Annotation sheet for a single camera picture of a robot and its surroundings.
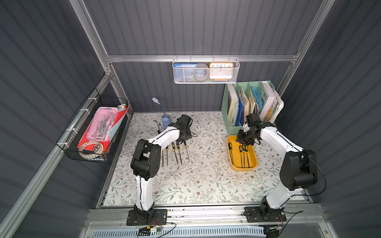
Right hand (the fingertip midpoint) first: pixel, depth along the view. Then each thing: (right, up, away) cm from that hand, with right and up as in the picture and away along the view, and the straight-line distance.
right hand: (241, 139), depth 91 cm
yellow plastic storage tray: (-2, -11, +3) cm, 12 cm away
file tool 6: (+2, -8, +6) cm, 10 cm away
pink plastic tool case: (-75, +12, -17) cm, 78 cm away
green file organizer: (+1, +26, +6) cm, 27 cm away
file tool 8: (+4, -8, +6) cm, 11 cm away
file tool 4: (-39, -7, +8) cm, 41 cm away
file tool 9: (-5, -7, +7) cm, 11 cm away
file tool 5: (-35, -5, +8) cm, 36 cm away
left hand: (-35, +2, +7) cm, 36 cm away
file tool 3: (-42, -7, +8) cm, 44 cm away
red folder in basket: (-71, 0, -23) cm, 75 cm away
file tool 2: (-48, -7, +8) cm, 49 cm away
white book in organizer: (+23, +22, +5) cm, 32 cm away
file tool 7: (+5, -9, +6) cm, 12 cm away
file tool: (-50, -12, +5) cm, 52 cm away
